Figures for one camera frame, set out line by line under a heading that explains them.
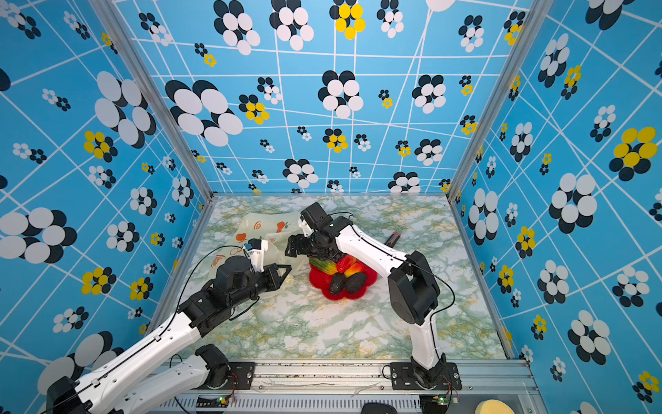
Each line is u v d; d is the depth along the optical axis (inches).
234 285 21.8
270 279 25.4
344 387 28.9
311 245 29.0
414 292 19.3
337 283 34.2
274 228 38.9
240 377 29.0
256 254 26.6
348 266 35.8
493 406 26.3
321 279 36.0
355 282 34.1
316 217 27.1
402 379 28.6
